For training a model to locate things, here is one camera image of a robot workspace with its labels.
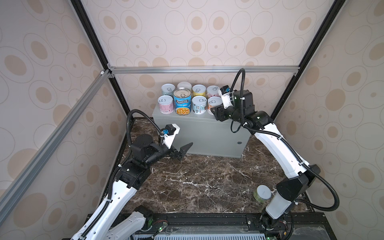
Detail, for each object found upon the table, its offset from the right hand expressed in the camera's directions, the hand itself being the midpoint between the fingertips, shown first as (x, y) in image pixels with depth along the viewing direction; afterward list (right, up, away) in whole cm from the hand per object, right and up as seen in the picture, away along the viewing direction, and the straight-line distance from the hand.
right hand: (217, 106), depth 73 cm
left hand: (-14, -15, -12) cm, 24 cm away
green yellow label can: (+24, -45, +4) cm, 51 cm away
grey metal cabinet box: (-2, -15, +14) cm, 20 cm away
